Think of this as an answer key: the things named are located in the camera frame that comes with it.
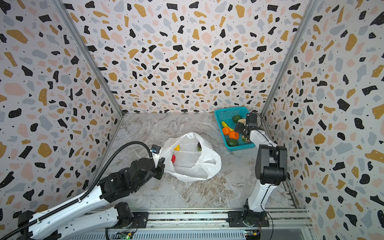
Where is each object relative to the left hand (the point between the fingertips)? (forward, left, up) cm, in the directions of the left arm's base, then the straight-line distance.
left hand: (165, 158), depth 70 cm
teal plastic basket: (+48, -38, -21) cm, 64 cm away
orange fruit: (+26, -40, -18) cm, 51 cm away
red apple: (+6, -39, +6) cm, 40 cm away
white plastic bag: (+13, -10, -24) cm, 29 cm away
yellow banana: (+38, -36, -21) cm, 56 cm away
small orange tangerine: (+31, -35, -19) cm, 51 cm away
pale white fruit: (+37, -48, -16) cm, 63 cm away
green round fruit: (+44, -45, -20) cm, 66 cm away
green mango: (+21, -39, -19) cm, 48 cm away
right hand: (+29, -44, -10) cm, 54 cm away
